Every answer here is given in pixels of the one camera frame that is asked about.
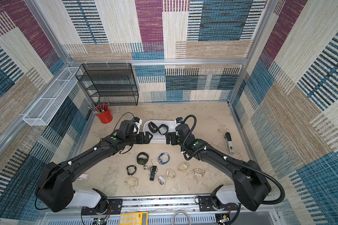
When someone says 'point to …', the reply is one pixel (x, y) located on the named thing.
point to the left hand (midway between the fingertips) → (148, 135)
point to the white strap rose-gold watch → (199, 172)
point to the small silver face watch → (161, 180)
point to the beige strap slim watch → (183, 167)
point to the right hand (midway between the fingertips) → (175, 135)
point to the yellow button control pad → (135, 218)
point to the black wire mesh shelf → (111, 84)
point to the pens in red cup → (98, 109)
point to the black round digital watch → (142, 158)
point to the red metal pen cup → (106, 116)
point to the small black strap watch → (134, 166)
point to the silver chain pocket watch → (146, 167)
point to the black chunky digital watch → (152, 127)
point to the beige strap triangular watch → (170, 176)
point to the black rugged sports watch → (163, 129)
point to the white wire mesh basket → (42, 112)
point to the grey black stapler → (228, 141)
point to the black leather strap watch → (154, 170)
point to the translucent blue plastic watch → (159, 161)
